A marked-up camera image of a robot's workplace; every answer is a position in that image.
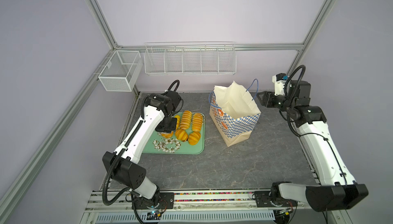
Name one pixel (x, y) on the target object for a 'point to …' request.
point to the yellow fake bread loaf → (197, 121)
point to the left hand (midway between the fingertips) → (166, 132)
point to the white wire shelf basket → (190, 58)
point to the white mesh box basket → (122, 72)
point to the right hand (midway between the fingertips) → (263, 95)
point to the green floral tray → (158, 144)
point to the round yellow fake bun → (167, 135)
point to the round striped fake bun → (194, 137)
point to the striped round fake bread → (181, 135)
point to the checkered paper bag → (233, 112)
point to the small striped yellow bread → (177, 124)
